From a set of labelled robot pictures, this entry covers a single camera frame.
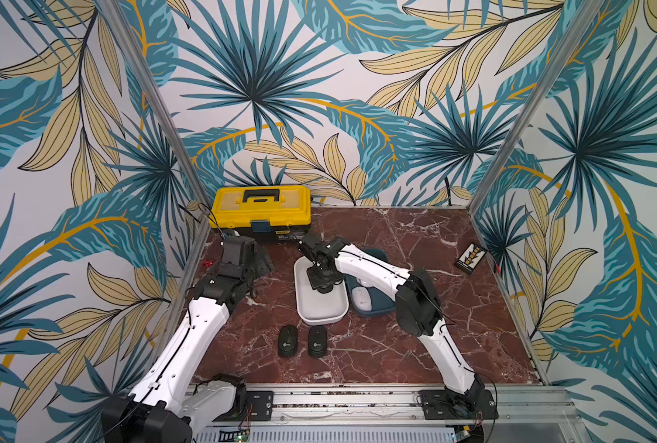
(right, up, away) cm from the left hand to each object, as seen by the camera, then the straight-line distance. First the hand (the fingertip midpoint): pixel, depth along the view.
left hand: (258, 263), depth 79 cm
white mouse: (+31, -13, +12) cm, 35 cm away
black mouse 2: (+17, -24, +4) cm, 30 cm away
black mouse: (+8, -24, +5) cm, 26 cm away
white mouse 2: (+28, -2, -15) cm, 32 cm away
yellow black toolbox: (0, +16, +17) cm, 23 cm away
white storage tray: (+16, -15, +10) cm, 24 cm away
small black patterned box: (+73, 0, +25) cm, 77 cm away
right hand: (+18, -7, +14) cm, 24 cm away
